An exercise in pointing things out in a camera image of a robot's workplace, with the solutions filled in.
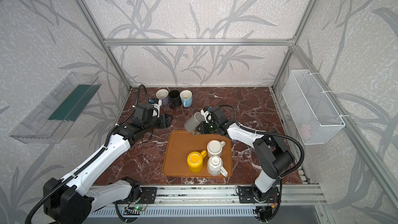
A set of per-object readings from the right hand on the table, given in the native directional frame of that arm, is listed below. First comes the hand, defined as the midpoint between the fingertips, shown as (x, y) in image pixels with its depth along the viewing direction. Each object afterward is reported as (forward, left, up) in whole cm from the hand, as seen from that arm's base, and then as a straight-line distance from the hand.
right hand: (197, 124), depth 87 cm
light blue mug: (+25, +9, -5) cm, 27 cm away
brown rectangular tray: (-8, +11, -10) cm, 17 cm away
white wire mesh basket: (-8, -49, +24) cm, 56 cm away
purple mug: (+29, +27, -8) cm, 40 cm away
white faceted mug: (-23, -10, 0) cm, 25 cm away
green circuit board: (-39, +26, -10) cm, 48 cm away
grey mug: (-1, +2, +3) cm, 4 cm away
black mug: (+22, +17, -4) cm, 28 cm away
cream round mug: (-12, -10, -3) cm, 16 cm away
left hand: (+1, +13, +11) cm, 17 cm away
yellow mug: (-20, 0, -1) cm, 20 cm away
